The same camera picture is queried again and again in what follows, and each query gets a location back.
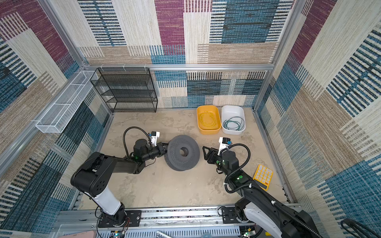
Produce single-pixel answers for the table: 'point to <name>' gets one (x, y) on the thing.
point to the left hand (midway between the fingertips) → (173, 143)
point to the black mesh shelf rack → (126, 89)
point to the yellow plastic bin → (208, 119)
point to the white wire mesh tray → (56, 117)
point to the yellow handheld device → (263, 175)
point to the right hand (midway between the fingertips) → (205, 150)
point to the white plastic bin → (228, 111)
